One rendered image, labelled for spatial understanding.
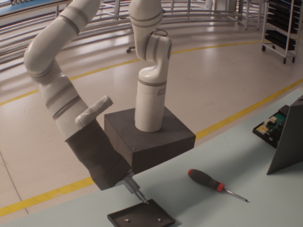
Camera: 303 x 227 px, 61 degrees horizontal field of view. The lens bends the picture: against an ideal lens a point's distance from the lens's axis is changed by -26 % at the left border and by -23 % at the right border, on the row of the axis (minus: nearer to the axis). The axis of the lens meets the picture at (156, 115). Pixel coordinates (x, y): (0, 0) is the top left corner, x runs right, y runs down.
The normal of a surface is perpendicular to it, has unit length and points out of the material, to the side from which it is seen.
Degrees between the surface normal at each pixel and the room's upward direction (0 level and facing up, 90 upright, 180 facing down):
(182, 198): 0
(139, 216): 0
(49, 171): 0
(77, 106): 36
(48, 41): 45
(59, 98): 58
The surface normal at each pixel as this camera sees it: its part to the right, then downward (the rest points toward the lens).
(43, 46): 0.48, -0.26
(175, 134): 0.09, -0.85
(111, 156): 0.65, -0.43
